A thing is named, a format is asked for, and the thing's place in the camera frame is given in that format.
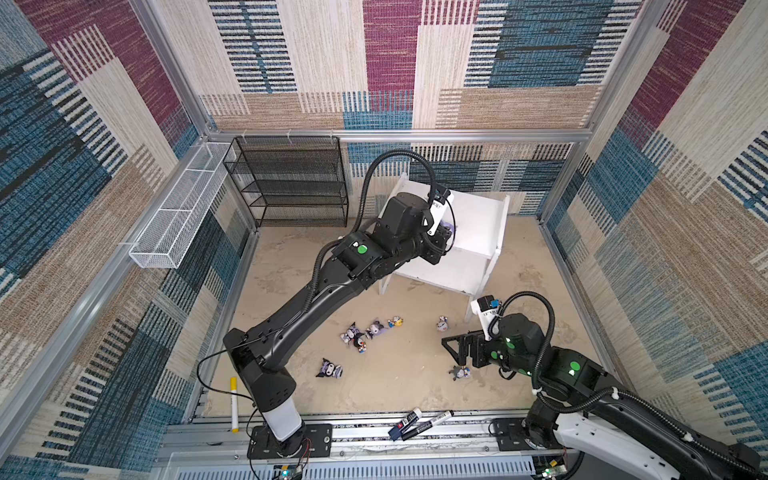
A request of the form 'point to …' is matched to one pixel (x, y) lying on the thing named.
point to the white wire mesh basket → (162, 242)
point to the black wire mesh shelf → (292, 181)
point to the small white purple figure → (442, 324)
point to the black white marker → (409, 434)
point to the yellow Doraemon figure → (398, 323)
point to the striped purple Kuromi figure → (351, 334)
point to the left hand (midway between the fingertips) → (448, 226)
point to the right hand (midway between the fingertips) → (457, 345)
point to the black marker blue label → (396, 432)
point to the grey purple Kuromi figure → (459, 372)
